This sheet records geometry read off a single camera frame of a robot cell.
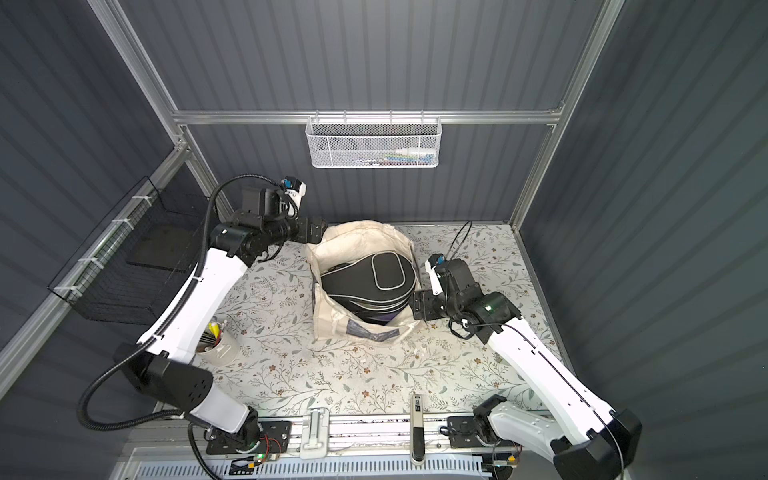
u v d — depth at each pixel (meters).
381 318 0.79
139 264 0.75
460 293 0.54
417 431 0.71
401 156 0.93
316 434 0.72
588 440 0.38
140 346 0.42
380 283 0.78
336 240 0.81
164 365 0.40
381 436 0.75
